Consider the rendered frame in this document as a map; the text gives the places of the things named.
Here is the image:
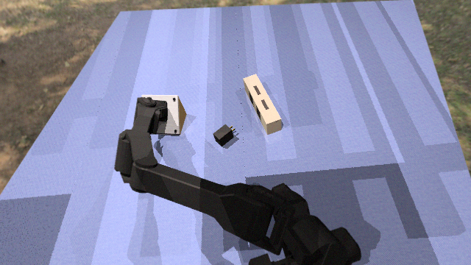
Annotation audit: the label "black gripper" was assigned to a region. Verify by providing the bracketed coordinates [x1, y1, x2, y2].
[249, 227, 361, 265]

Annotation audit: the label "black two-prong plug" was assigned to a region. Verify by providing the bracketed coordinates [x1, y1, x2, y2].
[213, 124, 235, 146]

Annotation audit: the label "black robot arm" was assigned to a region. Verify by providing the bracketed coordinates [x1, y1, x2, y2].
[114, 97, 347, 265]

